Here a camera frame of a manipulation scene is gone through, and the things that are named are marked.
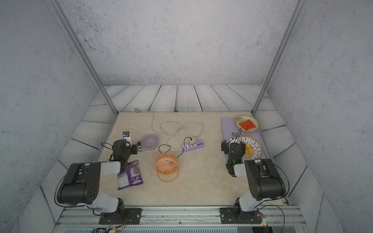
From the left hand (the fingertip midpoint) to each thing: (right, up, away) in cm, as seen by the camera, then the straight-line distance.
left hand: (134, 140), depth 95 cm
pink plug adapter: (+38, -1, +2) cm, 38 cm away
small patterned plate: (+76, +15, +20) cm, 80 cm away
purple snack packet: (+3, -19, -10) cm, 22 cm away
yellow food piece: (+73, -6, -2) cm, 73 cm away
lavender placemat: (+66, +9, +19) cm, 69 cm away
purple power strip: (+42, -3, +4) cm, 42 cm away
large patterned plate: (+77, -6, +2) cm, 77 cm away
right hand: (+64, +1, -2) cm, 64 cm away
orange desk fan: (+23, -14, -12) cm, 29 cm away
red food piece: (+78, +10, +13) cm, 80 cm away
